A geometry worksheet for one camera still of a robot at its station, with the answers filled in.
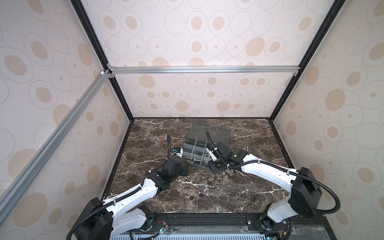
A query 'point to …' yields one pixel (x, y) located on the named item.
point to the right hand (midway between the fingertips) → (211, 164)
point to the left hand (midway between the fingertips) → (191, 162)
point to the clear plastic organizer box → (194, 150)
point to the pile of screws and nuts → (191, 197)
